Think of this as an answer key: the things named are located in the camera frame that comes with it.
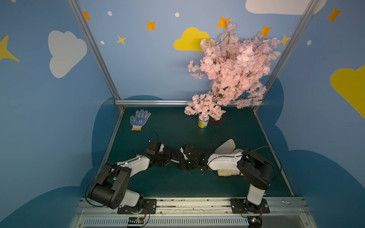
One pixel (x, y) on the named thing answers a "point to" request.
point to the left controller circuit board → (136, 220)
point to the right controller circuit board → (254, 221)
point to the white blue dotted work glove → (141, 118)
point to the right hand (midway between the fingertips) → (178, 165)
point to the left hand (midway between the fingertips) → (176, 155)
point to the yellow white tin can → (203, 122)
